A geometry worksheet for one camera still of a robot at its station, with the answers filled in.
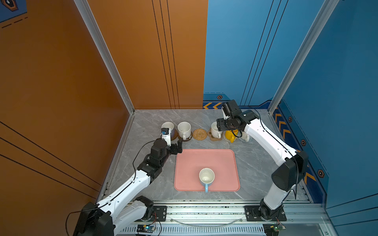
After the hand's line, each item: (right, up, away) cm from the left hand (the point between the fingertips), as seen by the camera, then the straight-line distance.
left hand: (174, 137), depth 81 cm
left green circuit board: (-13, -44, -10) cm, 46 cm away
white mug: (+4, +3, +21) cm, 22 cm away
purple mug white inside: (-7, +6, +19) cm, 21 cm away
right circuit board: (+49, -44, -10) cm, 66 cm away
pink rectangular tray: (+8, -17, +9) cm, 21 cm away
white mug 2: (+25, +1, +16) cm, 29 cm away
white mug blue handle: (+18, -24, +4) cm, 30 cm away
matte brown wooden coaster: (-3, 0, +21) cm, 21 cm away
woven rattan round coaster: (+15, 0, +25) cm, 29 cm away
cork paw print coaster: (+22, 0, +22) cm, 31 cm away
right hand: (+27, +7, +3) cm, 28 cm away
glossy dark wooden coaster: (+6, -4, +19) cm, 21 cm away
